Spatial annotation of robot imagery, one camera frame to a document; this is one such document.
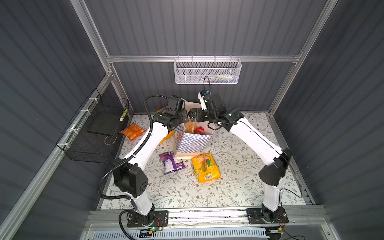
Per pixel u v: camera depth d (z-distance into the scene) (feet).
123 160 1.51
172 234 2.32
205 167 2.84
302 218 2.43
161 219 2.37
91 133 2.37
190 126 3.18
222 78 3.01
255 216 2.37
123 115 2.70
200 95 2.24
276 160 1.52
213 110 1.87
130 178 1.43
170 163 2.92
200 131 3.13
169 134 3.29
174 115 2.01
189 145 2.63
